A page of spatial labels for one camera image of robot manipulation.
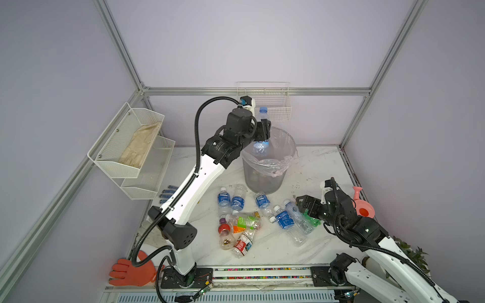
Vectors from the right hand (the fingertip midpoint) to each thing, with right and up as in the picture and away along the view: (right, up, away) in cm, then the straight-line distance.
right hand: (303, 201), depth 73 cm
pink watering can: (+29, -5, +8) cm, 30 cm away
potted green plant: (+33, -15, -13) cm, 39 cm away
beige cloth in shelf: (-69, +23, +7) cm, 73 cm away
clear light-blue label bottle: (+2, -11, +13) cm, 17 cm away
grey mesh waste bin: (-15, +5, +19) cm, 25 cm away
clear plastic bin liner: (-4, +23, +20) cm, 31 cm away
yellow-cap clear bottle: (-20, -10, +15) cm, 27 cm away
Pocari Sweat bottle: (-14, -5, +18) cm, 23 cm away
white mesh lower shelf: (-73, +4, +19) cm, 75 cm away
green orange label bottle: (-23, -10, +5) cm, 26 cm away
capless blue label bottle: (-27, -4, +16) cm, 31 cm away
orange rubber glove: (-72, -29, +1) cm, 78 cm away
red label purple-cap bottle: (-32, -19, +10) cm, 38 cm away
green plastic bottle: (+7, -11, +10) cm, 16 cm away
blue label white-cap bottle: (-5, -12, +11) cm, 17 cm away
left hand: (-16, +29, -6) cm, 34 cm away
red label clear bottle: (-24, -19, +5) cm, 31 cm away
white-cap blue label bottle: (-33, -4, +18) cm, 38 cm away
